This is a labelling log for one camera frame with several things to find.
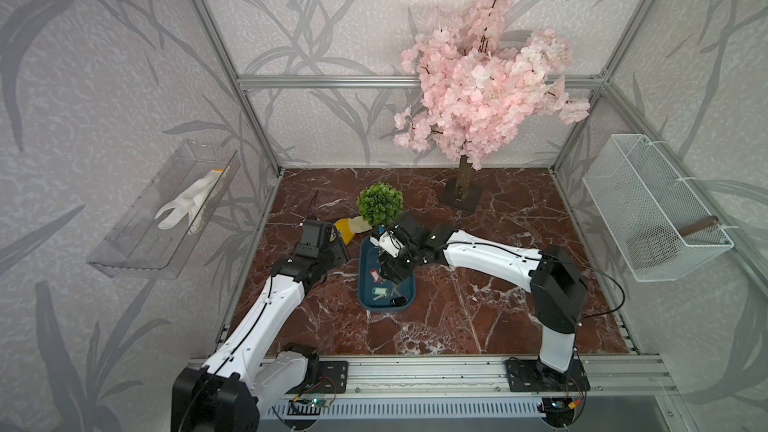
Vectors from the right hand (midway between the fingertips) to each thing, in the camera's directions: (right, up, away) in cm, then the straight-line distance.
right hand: (387, 265), depth 84 cm
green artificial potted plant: (-3, +17, +8) cm, 19 cm away
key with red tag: (-4, -5, +6) cm, 8 cm away
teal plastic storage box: (-7, 0, +11) cm, 12 cm away
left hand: (-14, +5, -1) cm, 14 cm away
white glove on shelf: (-42, +18, -19) cm, 49 cm away
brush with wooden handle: (+66, +8, -11) cm, 68 cm away
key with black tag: (+3, -11, +4) cm, 12 cm away
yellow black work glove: (-14, +9, +17) cm, 24 cm away
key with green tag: (-2, -9, +4) cm, 10 cm away
